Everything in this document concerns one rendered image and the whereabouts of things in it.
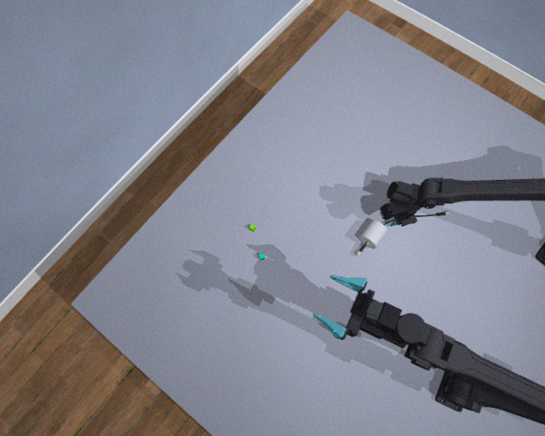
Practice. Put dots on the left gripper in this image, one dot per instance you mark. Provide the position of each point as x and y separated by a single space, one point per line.
358 313

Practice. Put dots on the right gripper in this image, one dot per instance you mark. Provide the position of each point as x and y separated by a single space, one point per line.
397 220

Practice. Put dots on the white cylinder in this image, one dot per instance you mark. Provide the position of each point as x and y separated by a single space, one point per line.
373 234

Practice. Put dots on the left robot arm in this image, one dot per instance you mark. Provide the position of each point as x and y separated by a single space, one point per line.
471 369

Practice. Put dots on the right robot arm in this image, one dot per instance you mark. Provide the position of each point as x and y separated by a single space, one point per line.
454 191

